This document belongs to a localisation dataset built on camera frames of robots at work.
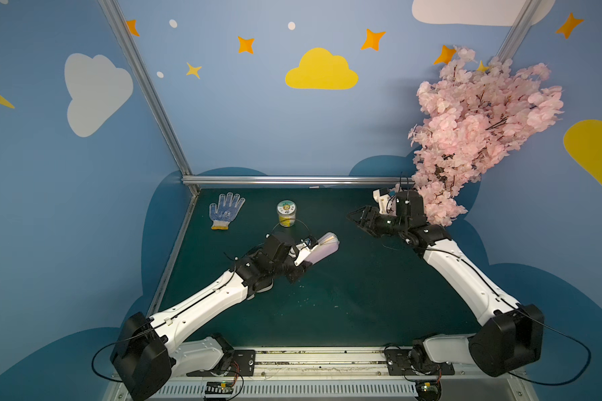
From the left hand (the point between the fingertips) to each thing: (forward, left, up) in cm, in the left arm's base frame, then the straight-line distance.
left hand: (306, 253), depth 79 cm
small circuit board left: (-35, +25, -21) cm, 48 cm away
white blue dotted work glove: (+31, +37, -18) cm, 51 cm away
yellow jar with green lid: (+24, +8, -10) cm, 28 cm away
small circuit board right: (-34, -38, -21) cm, 55 cm away
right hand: (+9, -15, +8) cm, 19 cm away
